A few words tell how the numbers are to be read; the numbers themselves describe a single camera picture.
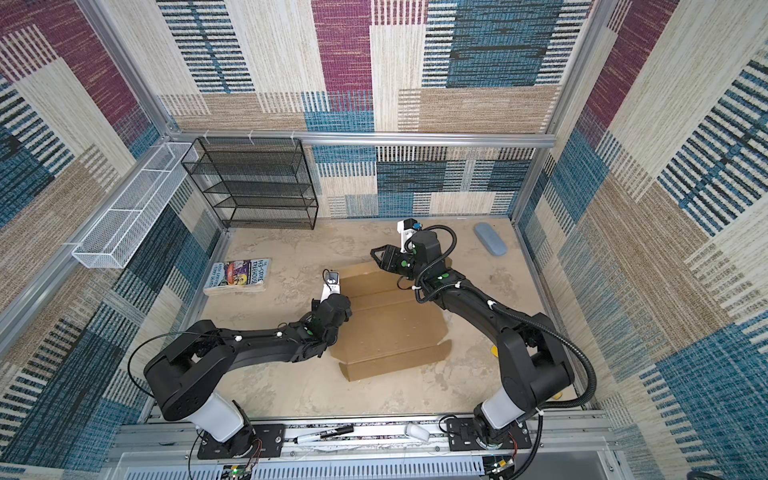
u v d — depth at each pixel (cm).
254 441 72
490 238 113
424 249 64
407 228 77
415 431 72
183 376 45
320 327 68
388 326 92
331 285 77
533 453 71
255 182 110
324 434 74
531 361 44
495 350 88
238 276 102
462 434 73
